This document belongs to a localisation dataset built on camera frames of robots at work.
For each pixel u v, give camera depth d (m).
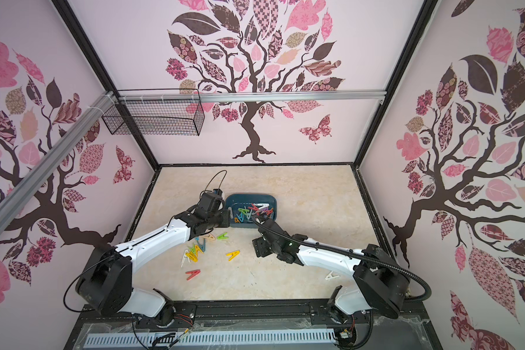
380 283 0.42
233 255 0.87
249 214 0.98
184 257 0.86
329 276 0.81
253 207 1.01
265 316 0.75
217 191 0.78
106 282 0.42
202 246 0.90
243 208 1.01
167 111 0.95
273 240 0.63
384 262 0.41
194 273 0.83
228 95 0.94
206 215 0.67
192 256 0.86
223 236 0.92
